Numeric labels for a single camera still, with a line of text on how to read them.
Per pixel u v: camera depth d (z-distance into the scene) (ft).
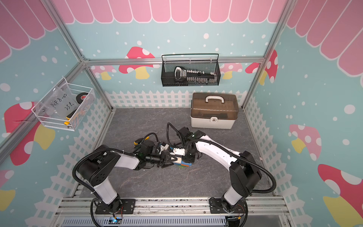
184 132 2.20
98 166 1.61
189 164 2.73
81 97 2.60
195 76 2.92
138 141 3.17
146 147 2.44
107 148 1.80
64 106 2.27
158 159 2.64
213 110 3.58
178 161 2.73
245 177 1.43
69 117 2.08
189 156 2.37
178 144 2.38
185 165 2.85
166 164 2.73
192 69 3.01
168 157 2.66
